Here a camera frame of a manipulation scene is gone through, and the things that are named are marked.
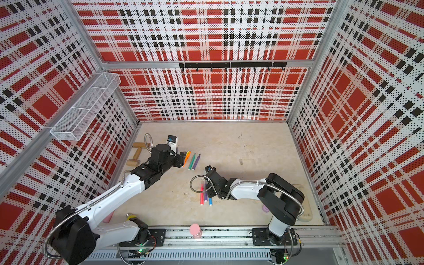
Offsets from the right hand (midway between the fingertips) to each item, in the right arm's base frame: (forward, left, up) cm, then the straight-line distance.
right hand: (212, 186), depth 89 cm
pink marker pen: (-4, +5, 0) cm, 6 cm away
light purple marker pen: (-5, +3, -1) cm, 6 cm away
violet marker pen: (+16, +10, 0) cm, 18 cm away
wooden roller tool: (+16, +48, +1) cm, 50 cm away
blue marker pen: (-8, +1, 0) cm, 8 cm away
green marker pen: (+15, +13, 0) cm, 20 cm away
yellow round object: (-15, +39, +1) cm, 42 cm away
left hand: (+12, +14, +17) cm, 25 cm away
